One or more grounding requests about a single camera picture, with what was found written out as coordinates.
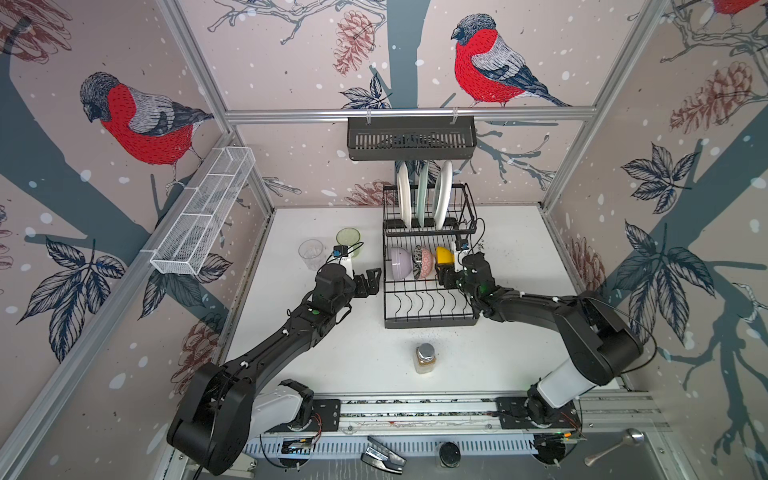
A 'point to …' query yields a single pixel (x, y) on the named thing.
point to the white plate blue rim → (443, 196)
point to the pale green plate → (422, 193)
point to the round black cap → (449, 455)
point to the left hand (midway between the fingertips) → (368, 270)
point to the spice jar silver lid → (425, 358)
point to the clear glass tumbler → (312, 252)
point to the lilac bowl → (401, 263)
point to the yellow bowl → (445, 256)
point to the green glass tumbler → (351, 238)
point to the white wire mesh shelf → (204, 209)
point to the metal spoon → (632, 437)
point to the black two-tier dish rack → (418, 301)
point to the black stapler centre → (380, 455)
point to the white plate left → (403, 187)
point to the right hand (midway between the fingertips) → (443, 266)
